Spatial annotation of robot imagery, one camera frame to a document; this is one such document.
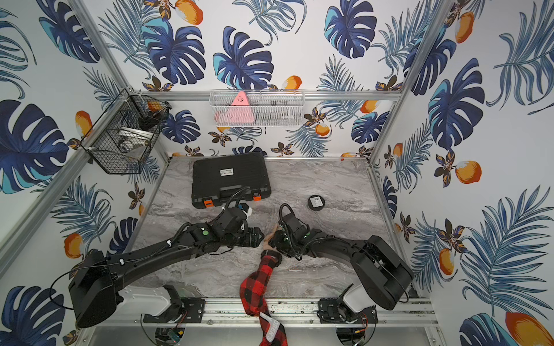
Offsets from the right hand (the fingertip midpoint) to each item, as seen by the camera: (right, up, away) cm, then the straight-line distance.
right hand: (271, 244), depth 87 cm
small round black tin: (+21, +16, +14) cm, 30 cm away
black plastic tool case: (-27, +26, +16) cm, 41 cm away
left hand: (-4, +6, -8) cm, 11 cm away
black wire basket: (-53, +43, -8) cm, 69 cm away
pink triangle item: (-13, +55, +3) cm, 56 cm away
